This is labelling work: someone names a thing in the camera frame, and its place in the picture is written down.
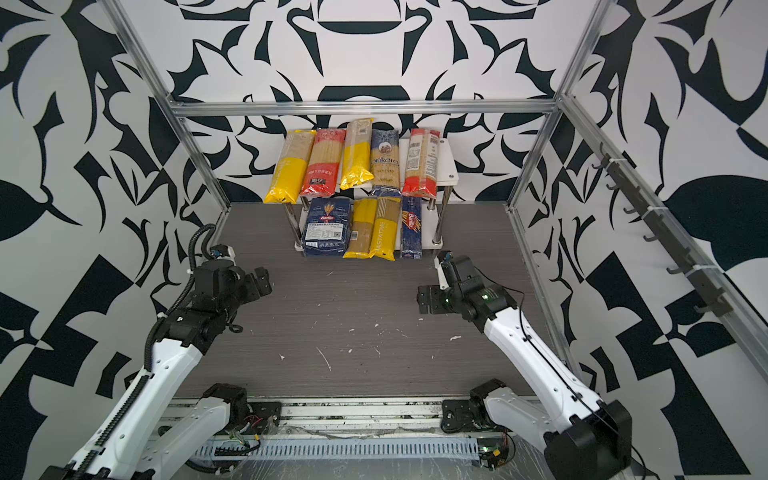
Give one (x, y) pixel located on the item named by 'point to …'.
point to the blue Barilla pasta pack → (327, 226)
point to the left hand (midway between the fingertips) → (246, 272)
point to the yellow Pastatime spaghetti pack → (387, 226)
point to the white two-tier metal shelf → (434, 210)
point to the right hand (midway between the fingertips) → (432, 291)
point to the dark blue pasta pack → (412, 228)
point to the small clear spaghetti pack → (365, 211)
